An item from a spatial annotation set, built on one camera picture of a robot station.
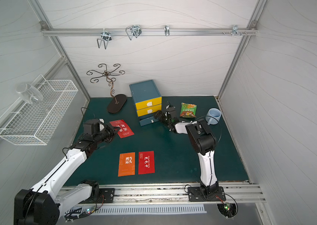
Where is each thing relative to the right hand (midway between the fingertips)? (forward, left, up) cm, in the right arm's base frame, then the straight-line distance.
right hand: (157, 115), depth 101 cm
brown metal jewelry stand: (+17, +33, -3) cm, 37 cm away
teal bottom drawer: (-5, +8, 0) cm, 9 cm away
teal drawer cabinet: (+9, +9, +15) cm, 20 cm away
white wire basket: (-27, +56, +26) cm, 67 cm away
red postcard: (-33, +4, -7) cm, 34 cm away
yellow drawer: (-2, +10, +6) cm, 12 cm away
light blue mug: (+1, -41, -1) cm, 41 cm away
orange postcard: (-34, +16, -6) cm, 39 cm away
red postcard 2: (-20, +17, +9) cm, 28 cm away
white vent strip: (-56, +1, -6) cm, 56 cm away
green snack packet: (+9, -24, -4) cm, 26 cm away
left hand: (-19, +19, +13) cm, 30 cm away
